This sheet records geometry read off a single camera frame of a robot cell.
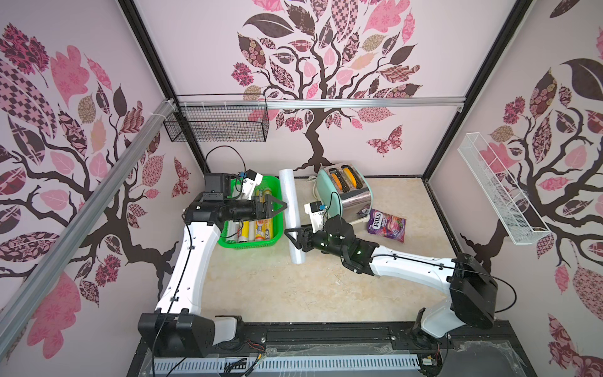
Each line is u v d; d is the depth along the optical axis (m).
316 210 0.66
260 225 0.98
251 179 0.64
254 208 0.61
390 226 0.98
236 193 0.62
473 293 0.43
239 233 0.92
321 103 0.92
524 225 0.64
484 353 0.71
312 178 1.11
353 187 0.92
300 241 0.66
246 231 0.93
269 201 0.61
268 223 0.98
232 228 0.92
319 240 0.65
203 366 0.70
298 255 0.71
